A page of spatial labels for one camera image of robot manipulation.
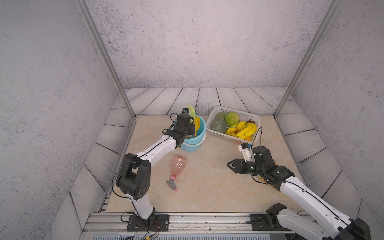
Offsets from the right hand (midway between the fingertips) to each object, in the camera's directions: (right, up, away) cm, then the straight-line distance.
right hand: (231, 165), depth 76 cm
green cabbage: (+6, +25, +25) cm, 36 cm away
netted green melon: (-3, +21, +23) cm, 31 cm away
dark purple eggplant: (+21, +23, +31) cm, 44 cm away
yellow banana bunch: (+12, +17, +21) cm, 30 cm away
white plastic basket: (+18, +27, +35) cm, 47 cm away
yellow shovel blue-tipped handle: (-17, +21, +21) cm, 34 cm away
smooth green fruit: (0, +28, +34) cm, 44 cm away
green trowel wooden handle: (-20, +27, +10) cm, 35 cm away
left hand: (-19, +21, +14) cm, 32 cm away
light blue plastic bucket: (-19, +9, +12) cm, 24 cm away
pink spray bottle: (-28, -3, +10) cm, 30 cm away
